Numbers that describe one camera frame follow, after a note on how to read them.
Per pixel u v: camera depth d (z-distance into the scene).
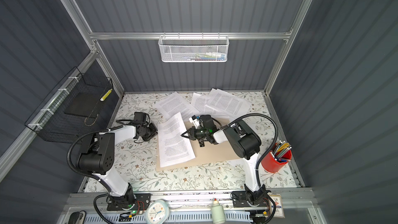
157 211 0.69
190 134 0.88
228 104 1.13
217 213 0.65
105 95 0.81
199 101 1.16
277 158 0.71
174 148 0.91
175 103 1.14
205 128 0.82
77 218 0.67
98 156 0.48
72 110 0.72
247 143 0.54
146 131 0.84
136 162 0.87
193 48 1.24
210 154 0.91
